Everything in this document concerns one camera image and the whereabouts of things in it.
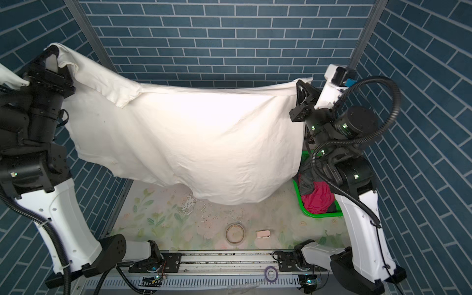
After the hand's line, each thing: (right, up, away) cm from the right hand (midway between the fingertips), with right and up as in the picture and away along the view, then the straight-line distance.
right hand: (294, 79), depth 46 cm
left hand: (-49, +3, -8) cm, 50 cm away
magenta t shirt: (+22, -41, +37) cm, 59 cm away
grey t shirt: (+16, -30, +38) cm, 52 cm away
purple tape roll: (-3, -69, +24) cm, 73 cm away
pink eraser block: (-4, -55, +34) cm, 65 cm away
